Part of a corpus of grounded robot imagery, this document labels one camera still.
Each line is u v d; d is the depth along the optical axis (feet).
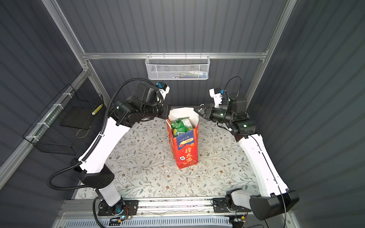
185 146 2.14
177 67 4.06
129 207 2.38
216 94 1.92
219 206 2.42
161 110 1.86
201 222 2.52
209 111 1.81
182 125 2.35
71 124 2.41
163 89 1.84
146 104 1.56
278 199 1.20
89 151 1.36
